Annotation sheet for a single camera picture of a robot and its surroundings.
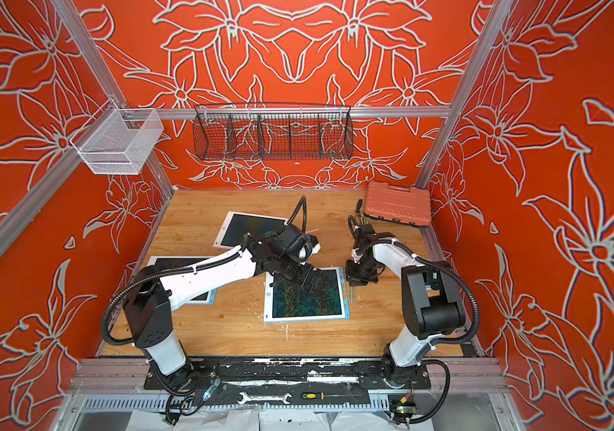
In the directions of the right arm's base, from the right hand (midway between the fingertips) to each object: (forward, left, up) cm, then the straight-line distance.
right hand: (350, 280), depth 89 cm
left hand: (-5, +12, +11) cm, 17 cm away
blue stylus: (-5, 0, 0) cm, 5 cm away
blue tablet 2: (-8, +21, -1) cm, 22 cm away
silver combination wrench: (-33, +21, -2) cm, 40 cm away
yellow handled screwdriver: (-33, +10, -2) cm, 34 cm away
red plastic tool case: (+33, -27, +2) cm, 43 cm away
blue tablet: (+7, +65, -2) cm, 65 cm away
